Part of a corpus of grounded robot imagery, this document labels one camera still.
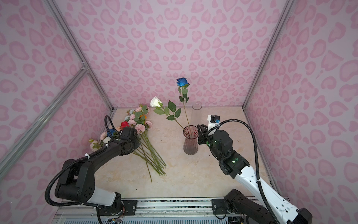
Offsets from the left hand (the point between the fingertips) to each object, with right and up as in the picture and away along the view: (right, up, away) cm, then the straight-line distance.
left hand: (137, 142), depth 92 cm
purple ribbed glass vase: (+35, +6, -8) cm, 37 cm away
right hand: (+38, +12, -23) cm, 47 cm away
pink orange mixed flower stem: (-4, +16, +14) cm, 21 cm away
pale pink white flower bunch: (-22, +2, 0) cm, 22 cm away
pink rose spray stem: (+7, -7, +2) cm, 10 cm away
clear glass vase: (+40, +18, +6) cm, 44 cm away
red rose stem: (-10, +12, +4) cm, 16 cm away
